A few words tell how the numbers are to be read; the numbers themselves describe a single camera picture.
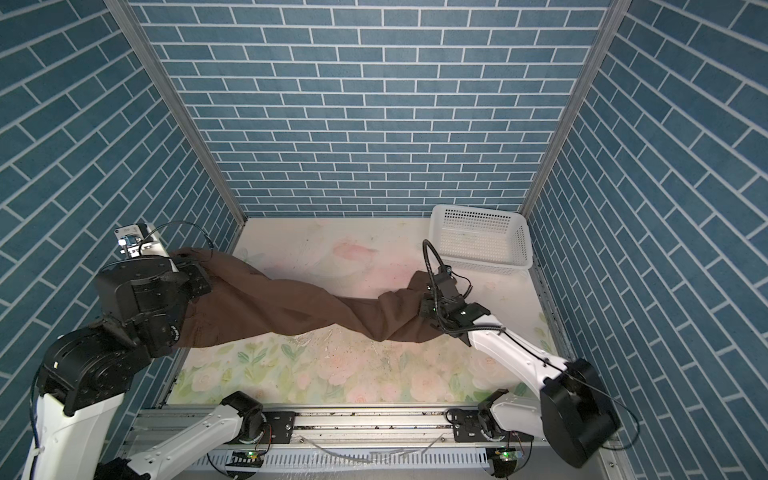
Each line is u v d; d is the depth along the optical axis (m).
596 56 0.78
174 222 0.87
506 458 0.71
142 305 0.36
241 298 0.69
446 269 0.76
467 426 0.74
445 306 0.64
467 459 0.71
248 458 0.72
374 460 0.70
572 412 0.40
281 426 0.74
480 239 1.16
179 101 0.87
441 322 0.62
